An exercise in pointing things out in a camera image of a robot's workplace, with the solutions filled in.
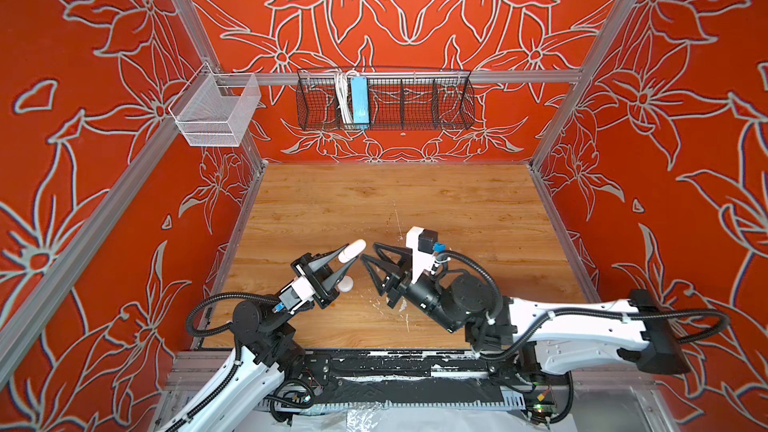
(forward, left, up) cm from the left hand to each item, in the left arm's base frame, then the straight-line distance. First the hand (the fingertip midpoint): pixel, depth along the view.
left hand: (347, 250), depth 52 cm
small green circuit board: (-18, -45, -39) cm, 62 cm away
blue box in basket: (+52, +4, -5) cm, 53 cm away
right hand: (0, -3, -1) cm, 3 cm away
